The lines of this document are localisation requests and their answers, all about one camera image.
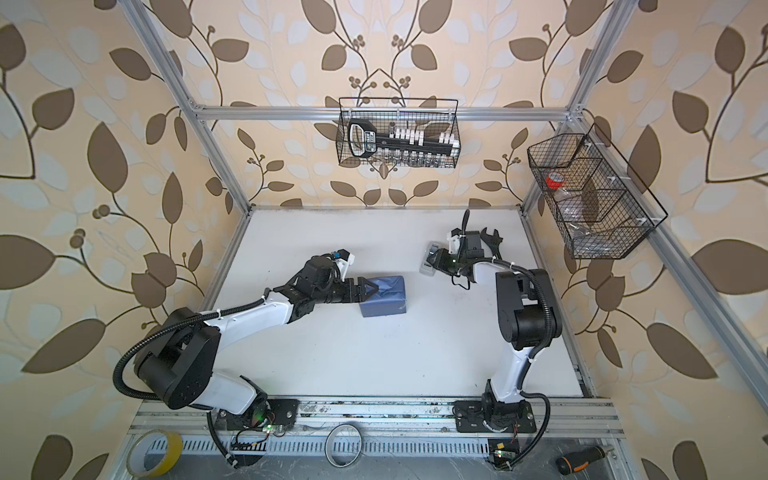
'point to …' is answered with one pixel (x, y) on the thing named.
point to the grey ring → (328, 447)
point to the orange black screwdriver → (578, 460)
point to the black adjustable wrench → (493, 241)
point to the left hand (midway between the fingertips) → (372, 287)
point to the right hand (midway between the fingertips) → (432, 262)
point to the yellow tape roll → (153, 452)
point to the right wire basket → (602, 201)
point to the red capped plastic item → (554, 180)
